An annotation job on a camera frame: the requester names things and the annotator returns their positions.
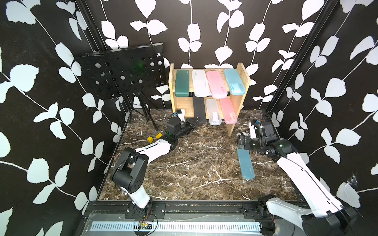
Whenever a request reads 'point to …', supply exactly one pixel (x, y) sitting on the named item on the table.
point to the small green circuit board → (144, 225)
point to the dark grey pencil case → (199, 109)
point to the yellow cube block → (150, 139)
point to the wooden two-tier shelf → (186, 103)
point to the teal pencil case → (247, 170)
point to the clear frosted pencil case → (214, 113)
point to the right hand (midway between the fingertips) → (243, 137)
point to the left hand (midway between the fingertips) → (201, 117)
